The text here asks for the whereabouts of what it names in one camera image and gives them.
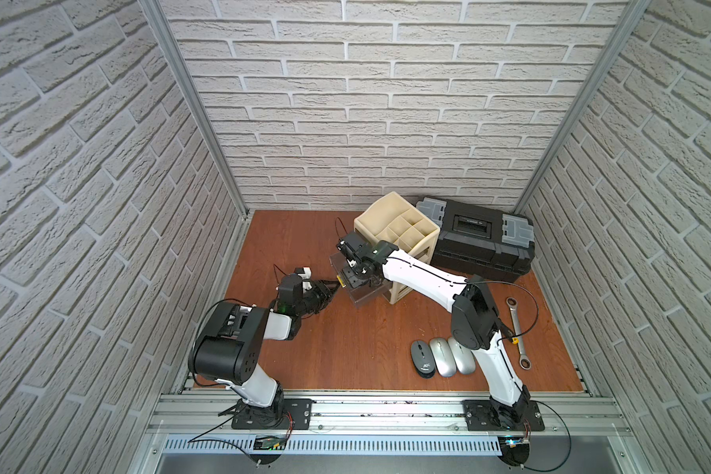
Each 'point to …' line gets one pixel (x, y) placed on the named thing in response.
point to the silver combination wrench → (524, 360)
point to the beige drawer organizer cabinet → (396, 221)
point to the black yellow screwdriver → (514, 341)
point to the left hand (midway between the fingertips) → (343, 281)
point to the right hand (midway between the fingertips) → (360, 271)
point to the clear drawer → (360, 295)
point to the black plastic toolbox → (492, 245)
